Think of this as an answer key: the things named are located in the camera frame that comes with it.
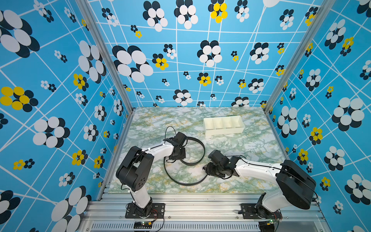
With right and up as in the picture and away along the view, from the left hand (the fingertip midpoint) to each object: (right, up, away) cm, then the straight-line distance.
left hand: (183, 155), depth 94 cm
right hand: (+16, -8, -7) cm, 19 cm away
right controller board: (+42, -29, -24) cm, 57 cm away
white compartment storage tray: (+29, +19, +13) cm, 37 cm away
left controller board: (-20, -30, -22) cm, 42 cm away
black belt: (+4, -5, -3) cm, 7 cm away
